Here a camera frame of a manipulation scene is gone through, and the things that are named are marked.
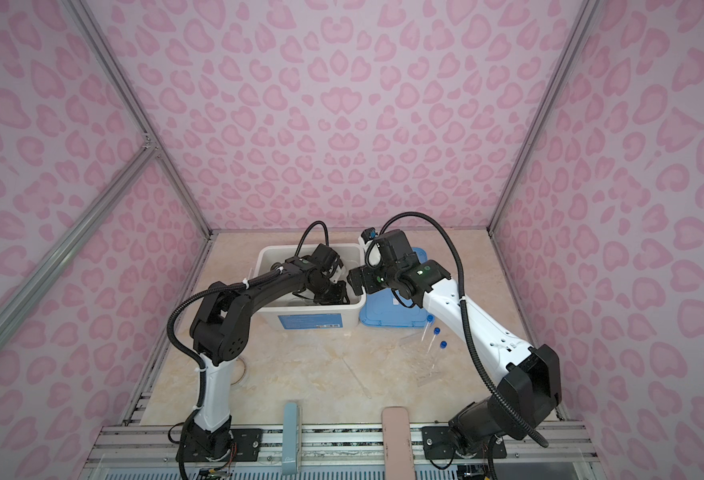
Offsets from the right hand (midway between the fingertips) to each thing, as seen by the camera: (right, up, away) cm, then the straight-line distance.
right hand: (363, 271), depth 78 cm
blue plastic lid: (+6, -14, +20) cm, 25 cm away
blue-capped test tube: (+20, -18, -4) cm, 27 cm away
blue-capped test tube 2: (+18, -13, +1) cm, 22 cm away
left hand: (-4, -9, +17) cm, 19 cm away
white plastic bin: (-17, -11, +4) cm, 21 cm away
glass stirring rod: (-3, -30, +7) cm, 31 cm away
